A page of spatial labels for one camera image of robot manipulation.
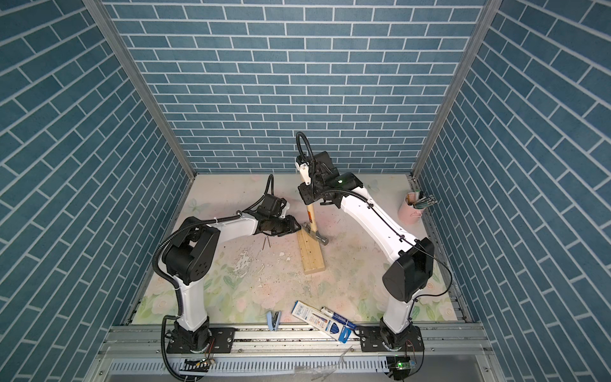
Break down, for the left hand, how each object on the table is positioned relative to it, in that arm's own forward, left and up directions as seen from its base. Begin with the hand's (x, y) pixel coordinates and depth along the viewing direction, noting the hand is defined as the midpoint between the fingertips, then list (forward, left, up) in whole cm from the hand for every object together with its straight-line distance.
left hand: (303, 230), depth 96 cm
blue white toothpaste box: (-34, -9, -2) cm, 36 cm away
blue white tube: (-30, -9, -2) cm, 32 cm away
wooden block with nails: (-11, -3, +1) cm, 11 cm away
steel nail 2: (-4, +16, -4) cm, 17 cm away
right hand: (+3, -2, +23) cm, 23 cm away
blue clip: (-33, +9, -2) cm, 34 cm away
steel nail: (-4, +14, -3) cm, 15 cm away
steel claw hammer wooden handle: (-3, -3, +7) cm, 8 cm away
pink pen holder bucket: (+6, -44, +8) cm, 45 cm away
